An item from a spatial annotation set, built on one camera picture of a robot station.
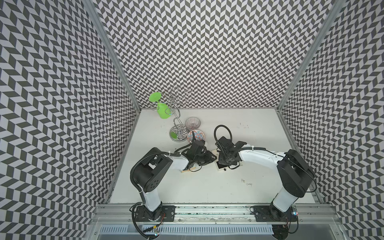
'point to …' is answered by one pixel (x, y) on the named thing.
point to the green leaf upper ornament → (155, 97)
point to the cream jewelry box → (216, 153)
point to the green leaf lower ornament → (163, 111)
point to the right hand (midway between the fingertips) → (223, 163)
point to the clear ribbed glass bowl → (192, 123)
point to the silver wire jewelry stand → (178, 96)
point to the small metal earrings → (246, 184)
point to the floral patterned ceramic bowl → (198, 135)
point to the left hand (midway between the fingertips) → (216, 160)
